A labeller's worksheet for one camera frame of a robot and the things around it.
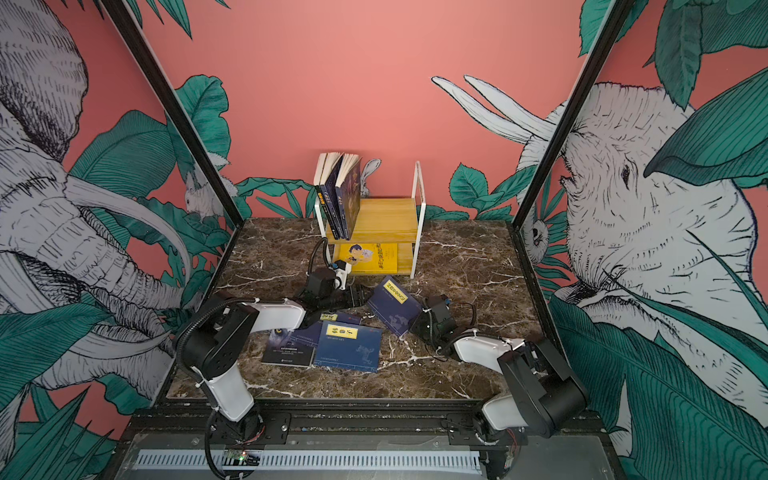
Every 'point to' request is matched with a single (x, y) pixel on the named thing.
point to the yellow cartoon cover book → (370, 258)
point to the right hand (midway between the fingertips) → (406, 320)
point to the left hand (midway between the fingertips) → (370, 289)
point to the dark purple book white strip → (276, 352)
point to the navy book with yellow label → (308, 334)
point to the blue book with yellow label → (349, 346)
